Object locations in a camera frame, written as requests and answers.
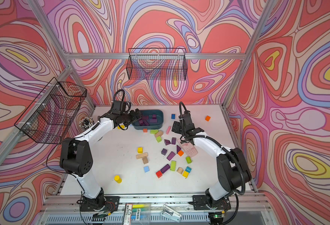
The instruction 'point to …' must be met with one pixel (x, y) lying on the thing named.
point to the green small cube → (159, 139)
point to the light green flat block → (153, 131)
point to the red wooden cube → (159, 174)
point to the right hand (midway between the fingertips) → (178, 129)
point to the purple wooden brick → (153, 121)
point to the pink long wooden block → (168, 130)
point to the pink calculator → (189, 148)
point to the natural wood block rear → (159, 133)
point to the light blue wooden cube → (146, 168)
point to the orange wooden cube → (207, 118)
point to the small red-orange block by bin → (145, 130)
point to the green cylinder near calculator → (188, 160)
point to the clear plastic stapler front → (169, 212)
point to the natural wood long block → (141, 155)
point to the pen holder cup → (86, 122)
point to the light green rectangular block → (173, 165)
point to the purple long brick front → (165, 168)
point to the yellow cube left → (140, 150)
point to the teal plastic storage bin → (159, 116)
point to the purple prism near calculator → (178, 149)
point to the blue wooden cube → (173, 116)
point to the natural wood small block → (145, 160)
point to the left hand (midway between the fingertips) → (140, 116)
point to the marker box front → (137, 214)
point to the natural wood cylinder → (180, 170)
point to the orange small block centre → (180, 153)
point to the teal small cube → (188, 169)
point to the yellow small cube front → (185, 174)
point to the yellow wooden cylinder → (118, 179)
